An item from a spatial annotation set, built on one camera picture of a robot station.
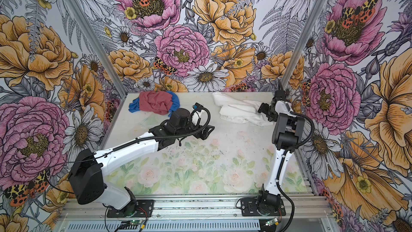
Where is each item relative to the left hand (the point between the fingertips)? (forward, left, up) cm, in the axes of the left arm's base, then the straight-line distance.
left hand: (205, 127), depth 80 cm
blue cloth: (+29, +49, -18) cm, 60 cm away
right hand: (+19, -37, -16) cm, 45 cm away
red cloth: (+27, +32, -11) cm, 43 cm away
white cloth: (+22, -22, -14) cm, 34 cm away
